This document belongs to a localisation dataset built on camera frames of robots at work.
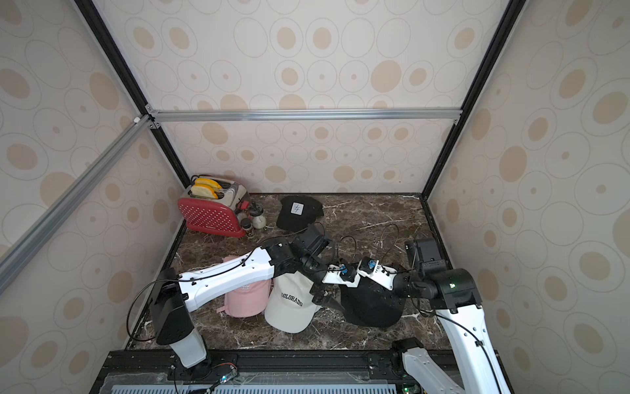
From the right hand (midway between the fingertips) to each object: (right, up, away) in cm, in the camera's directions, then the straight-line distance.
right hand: (376, 285), depth 67 cm
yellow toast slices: (-60, +30, +27) cm, 72 cm away
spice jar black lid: (-46, +16, +32) cm, 58 cm away
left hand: (-7, -2, 0) cm, 7 cm away
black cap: (-2, -5, -2) cm, 5 cm away
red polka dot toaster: (-57, +23, +27) cm, 68 cm away
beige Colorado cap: (-25, -11, +15) cm, 31 cm away
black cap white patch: (-26, +20, +42) cm, 54 cm away
